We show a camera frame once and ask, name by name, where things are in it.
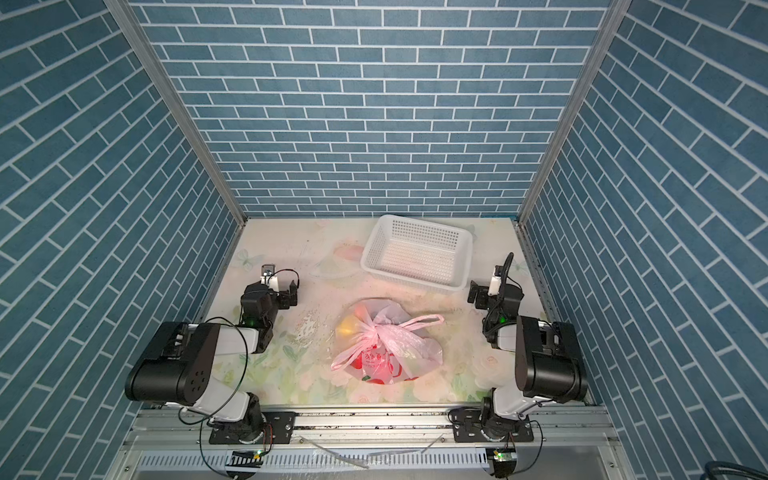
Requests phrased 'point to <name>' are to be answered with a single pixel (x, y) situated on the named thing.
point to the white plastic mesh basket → (421, 253)
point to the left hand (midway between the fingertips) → (284, 280)
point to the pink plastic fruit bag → (378, 341)
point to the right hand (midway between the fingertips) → (491, 284)
